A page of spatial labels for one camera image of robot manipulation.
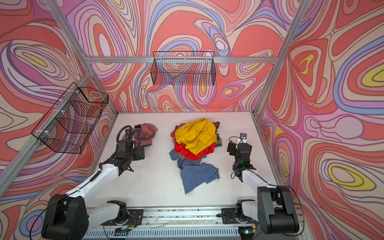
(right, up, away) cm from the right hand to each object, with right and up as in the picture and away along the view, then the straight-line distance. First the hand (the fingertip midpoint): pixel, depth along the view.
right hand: (239, 144), depth 90 cm
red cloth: (-35, -2, -5) cm, 35 cm away
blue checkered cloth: (-27, -16, -3) cm, 32 cm away
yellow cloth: (-26, +5, -6) cm, 27 cm away
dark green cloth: (-11, 0, +9) cm, 14 cm away
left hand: (-62, -2, -1) cm, 62 cm away
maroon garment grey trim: (-62, +6, +11) cm, 63 cm away
